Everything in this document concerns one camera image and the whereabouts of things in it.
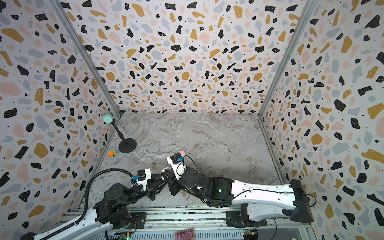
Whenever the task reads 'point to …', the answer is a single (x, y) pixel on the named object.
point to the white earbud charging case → (163, 169)
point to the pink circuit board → (187, 234)
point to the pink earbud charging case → (182, 153)
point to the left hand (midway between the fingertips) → (170, 176)
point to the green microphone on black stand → (128, 145)
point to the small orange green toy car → (112, 153)
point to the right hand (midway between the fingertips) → (162, 172)
